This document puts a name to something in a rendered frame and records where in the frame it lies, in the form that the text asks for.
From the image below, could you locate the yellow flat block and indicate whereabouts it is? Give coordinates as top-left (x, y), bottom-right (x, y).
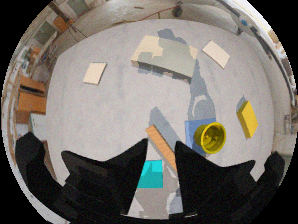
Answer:
top-left (237, 101), bottom-right (258, 139)

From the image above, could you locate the beige flat square block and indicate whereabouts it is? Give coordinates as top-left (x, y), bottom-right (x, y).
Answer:
top-left (84, 63), bottom-right (108, 85)

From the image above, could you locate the brown rectangular block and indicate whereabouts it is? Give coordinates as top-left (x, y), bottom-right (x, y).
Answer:
top-left (146, 124), bottom-right (177, 172)

